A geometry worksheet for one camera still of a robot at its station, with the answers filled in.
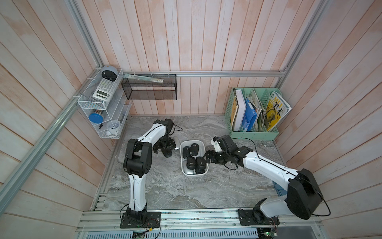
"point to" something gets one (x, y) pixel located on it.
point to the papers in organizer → (260, 121)
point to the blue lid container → (96, 118)
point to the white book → (240, 111)
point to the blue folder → (249, 117)
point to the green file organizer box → (231, 106)
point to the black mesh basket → (140, 89)
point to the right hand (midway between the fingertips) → (206, 158)
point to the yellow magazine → (277, 108)
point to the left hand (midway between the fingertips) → (165, 151)
